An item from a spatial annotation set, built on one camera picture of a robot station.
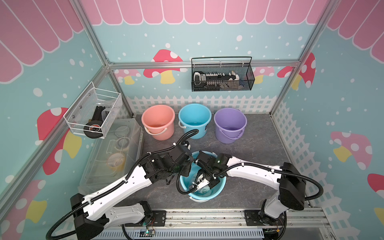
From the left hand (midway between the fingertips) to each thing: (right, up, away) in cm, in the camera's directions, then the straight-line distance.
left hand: (186, 167), depth 71 cm
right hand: (+8, -8, +8) cm, 14 cm away
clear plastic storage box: (-39, +3, +4) cm, 39 cm away
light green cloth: (+10, -13, +5) cm, 17 cm away
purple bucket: (+29, +21, +36) cm, 51 cm away
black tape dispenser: (-43, +22, 0) cm, 49 cm away
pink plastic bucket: (-20, +23, +25) cm, 39 cm away
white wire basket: (-47, +26, +2) cm, 54 cm away
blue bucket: (+4, +27, +31) cm, 41 cm away
